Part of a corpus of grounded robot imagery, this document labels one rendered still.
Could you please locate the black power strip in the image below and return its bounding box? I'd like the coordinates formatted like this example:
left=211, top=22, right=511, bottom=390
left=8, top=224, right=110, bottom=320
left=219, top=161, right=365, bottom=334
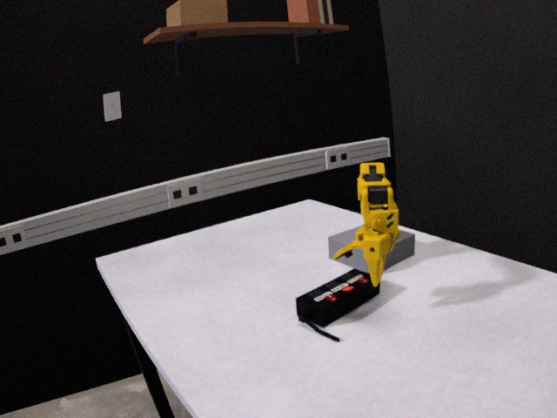
left=296, top=268, right=380, bottom=341

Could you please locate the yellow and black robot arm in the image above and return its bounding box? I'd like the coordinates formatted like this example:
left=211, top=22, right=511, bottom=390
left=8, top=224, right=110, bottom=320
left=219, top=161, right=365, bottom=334
left=356, top=163, right=400, bottom=240

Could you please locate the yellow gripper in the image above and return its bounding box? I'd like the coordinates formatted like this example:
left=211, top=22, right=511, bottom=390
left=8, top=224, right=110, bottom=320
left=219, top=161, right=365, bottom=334
left=333, top=228, right=395, bottom=287

